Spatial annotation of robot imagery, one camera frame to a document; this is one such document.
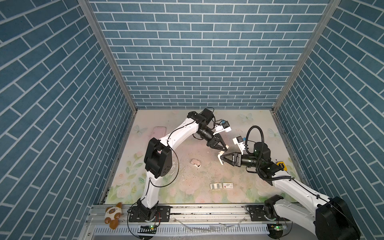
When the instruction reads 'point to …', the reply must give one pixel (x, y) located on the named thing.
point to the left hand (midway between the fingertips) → (224, 148)
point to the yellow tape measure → (282, 165)
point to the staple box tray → (216, 185)
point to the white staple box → (228, 185)
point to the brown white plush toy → (112, 214)
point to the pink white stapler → (221, 153)
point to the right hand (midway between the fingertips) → (221, 157)
